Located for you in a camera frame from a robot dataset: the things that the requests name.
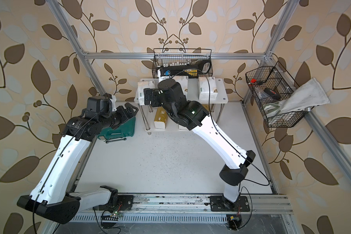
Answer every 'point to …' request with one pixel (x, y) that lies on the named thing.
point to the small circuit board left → (108, 221)
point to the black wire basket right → (269, 84)
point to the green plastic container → (126, 129)
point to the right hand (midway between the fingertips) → (154, 90)
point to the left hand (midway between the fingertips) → (133, 111)
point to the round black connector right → (234, 224)
